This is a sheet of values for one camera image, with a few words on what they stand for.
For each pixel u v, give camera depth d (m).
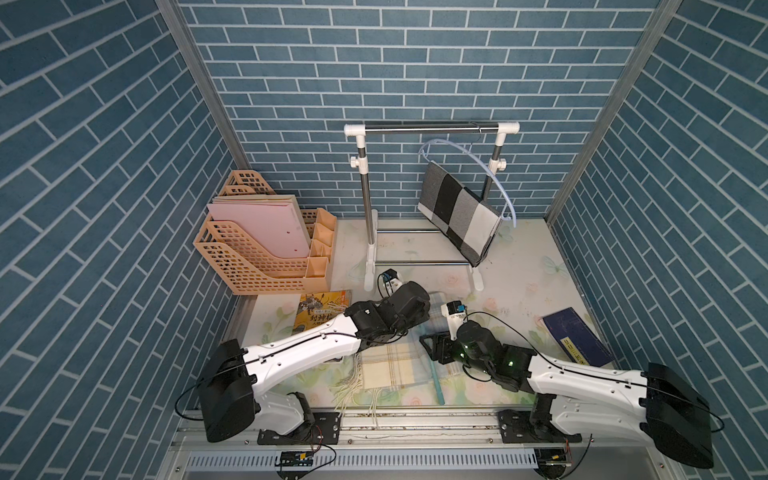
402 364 0.83
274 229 0.91
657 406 0.42
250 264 0.86
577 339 0.89
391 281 0.69
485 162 0.77
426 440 0.73
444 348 0.69
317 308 0.95
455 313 0.71
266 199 0.85
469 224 0.89
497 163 0.80
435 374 0.76
